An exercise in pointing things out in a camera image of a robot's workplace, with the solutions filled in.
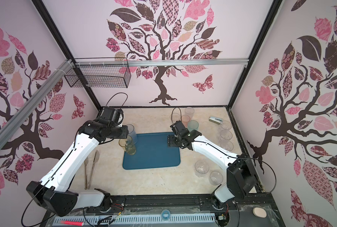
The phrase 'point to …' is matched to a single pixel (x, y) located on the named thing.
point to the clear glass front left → (201, 167)
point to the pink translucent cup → (185, 118)
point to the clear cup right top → (226, 125)
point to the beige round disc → (260, 212)
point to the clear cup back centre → (189, 111)
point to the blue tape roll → (165, 214)
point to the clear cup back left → (174, 117)
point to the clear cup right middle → (226, 135)
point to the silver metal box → (217, 120)
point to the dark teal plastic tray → (152, 151)
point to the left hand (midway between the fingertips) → (124, 134)
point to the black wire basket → (101, 73)
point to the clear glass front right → (216, 178)
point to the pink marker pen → (73, 223)
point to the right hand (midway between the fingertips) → (172, 139)
